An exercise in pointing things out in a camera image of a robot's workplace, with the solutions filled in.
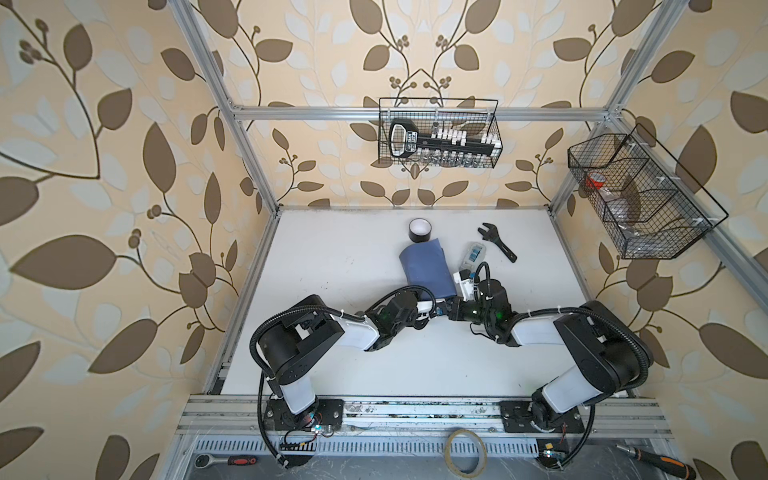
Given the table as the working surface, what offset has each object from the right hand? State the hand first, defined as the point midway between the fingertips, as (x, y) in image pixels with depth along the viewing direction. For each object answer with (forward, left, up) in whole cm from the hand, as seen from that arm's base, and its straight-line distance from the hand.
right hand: (436, 306), depth 88 cm
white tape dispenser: (+19, -16, -1) cm, 25 cm away
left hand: (+4, +4, +2) cm, 6 cm away
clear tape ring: (-37, -6, -2) cm, 37 cm away
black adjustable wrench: (+31, -25, -4) cm, 40 cm away
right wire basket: (+11, -51, +30) cm, 60 cm away
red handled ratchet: (-35, +57, -4) cm, 67 cm away
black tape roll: (+33, +2, -3) cm, 33 cm away
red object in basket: (+27, -49, +24) cm, 61 cm away
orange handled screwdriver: (-39, -48, -2) cm, 62 cm away
